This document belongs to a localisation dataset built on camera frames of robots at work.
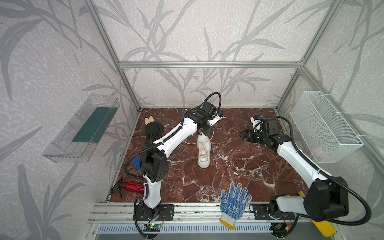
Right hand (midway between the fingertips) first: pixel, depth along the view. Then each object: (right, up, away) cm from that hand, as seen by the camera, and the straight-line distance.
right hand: (245, 129), depth 86 cm
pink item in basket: (+32, -10, -14) cm, 36 cm away
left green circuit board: (-50, -46, -15) cm, 70 cm away
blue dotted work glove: (-9, -39, -11) cm, 42 cm away
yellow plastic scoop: (+32, -44, -18) cm, 57 cm away
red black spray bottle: (-64, -30, -7) cm, 71 cm away
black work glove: (-60, -1, +19) cm, 63 cm away
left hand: (-21, +4, 0) cm, 21 cm away
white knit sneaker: (-24, -12, +3) cm, 27 cm away
